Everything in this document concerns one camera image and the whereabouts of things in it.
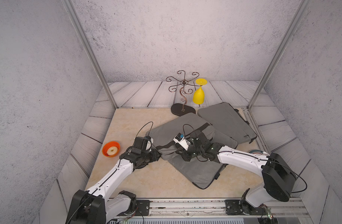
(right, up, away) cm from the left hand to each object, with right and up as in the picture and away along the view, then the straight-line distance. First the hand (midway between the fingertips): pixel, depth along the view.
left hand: (161, 155), depth 83 cm
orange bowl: (-37, +4, +11) cm, 38 cm away
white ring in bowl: (-32, +1, +8) cm, 33 cm away
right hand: (+10, +3, -4) cm, 11 cm away
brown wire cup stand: (+12, +29, +34) cm, 47 cm away
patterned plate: (+62, 0, +9) cm, 63 cm away
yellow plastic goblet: (+24, +38, +13) cm, 46 cm away
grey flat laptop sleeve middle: (+24, -10, -1) cm, 26 cm away
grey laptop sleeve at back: (+46, +23, +27) cm, 58 cm away
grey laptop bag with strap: (0, +9, +9) cm, 13 cm away
